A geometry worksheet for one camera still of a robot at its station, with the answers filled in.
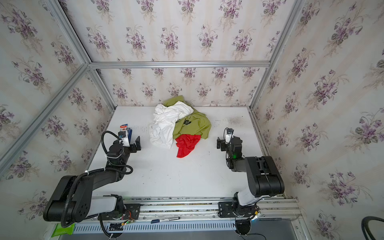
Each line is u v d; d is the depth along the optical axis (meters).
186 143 0.95
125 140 0.76
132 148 0.80
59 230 0.67
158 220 0.70
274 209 0.75
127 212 0.72
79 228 0.69
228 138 0.82
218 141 0.86
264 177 0.45
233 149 0.72
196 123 0.99
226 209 0.73
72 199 0.40
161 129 0.99
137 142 0.82
